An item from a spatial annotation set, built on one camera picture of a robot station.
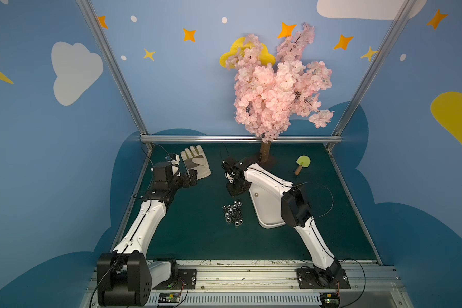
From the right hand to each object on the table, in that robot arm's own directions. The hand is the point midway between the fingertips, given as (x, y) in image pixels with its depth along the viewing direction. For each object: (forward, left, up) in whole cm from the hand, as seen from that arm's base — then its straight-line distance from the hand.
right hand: (237, 191), depth 96 cm
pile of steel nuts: (-10, +1, -4) cm, 11 cm away
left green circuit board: (-45, +24, -5) cm, 51 cm away
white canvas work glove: (+23, +27, -4) cm, 36 cm away
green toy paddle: (+27, -39, -6) cm, 48 cm away
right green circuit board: (-42, -38, -7) cm, 57 cm away
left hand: (0, +23, +16) cm, 28 cm away
